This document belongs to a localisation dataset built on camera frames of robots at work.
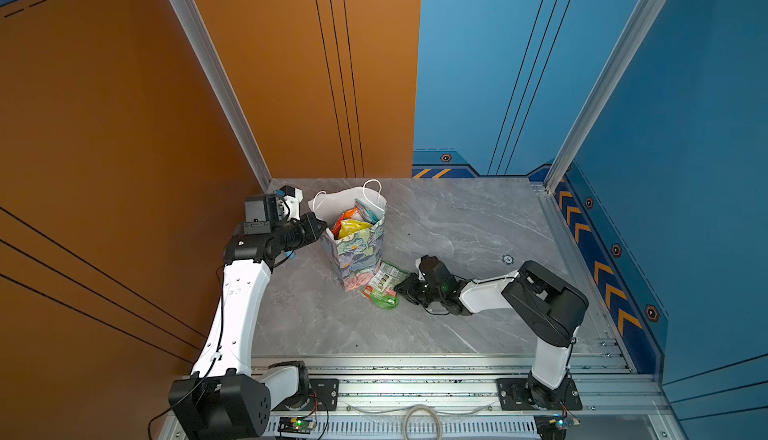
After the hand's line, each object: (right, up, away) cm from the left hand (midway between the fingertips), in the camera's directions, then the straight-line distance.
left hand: (327, 221), depth 76 cm
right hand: (+16, -22, +14) cm, 31 cm away
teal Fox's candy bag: (+10, +1, +11) cm, 15 cm away
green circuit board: (-8, -49, -4) cm, 50 cm away
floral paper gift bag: (+7, -10, +5) cm, 13 cm away
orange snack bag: (+2, +1, +13) cm, 14 cm away
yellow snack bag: (+5, -2, +5) cm, 7 cm away
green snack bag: (+14, -21, +15) cm, 29 cm away
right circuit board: (+54, -49, -6) cm, 73 cm away
